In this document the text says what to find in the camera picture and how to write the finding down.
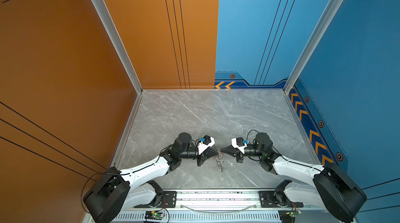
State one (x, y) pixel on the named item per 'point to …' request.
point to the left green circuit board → (154, 215)
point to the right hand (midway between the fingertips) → (221, 150)
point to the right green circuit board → (288, 216)
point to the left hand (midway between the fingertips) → (216, 152)
